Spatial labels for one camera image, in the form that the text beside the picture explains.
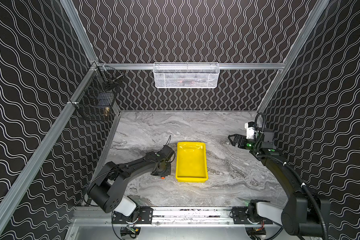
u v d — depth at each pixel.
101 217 0.76
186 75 0.61
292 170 0.49
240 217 0.73
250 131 0.76
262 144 0.64
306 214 0.40
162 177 0.85
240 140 0.75
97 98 0.92
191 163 0.91
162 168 0.72
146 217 0.74
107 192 0.43
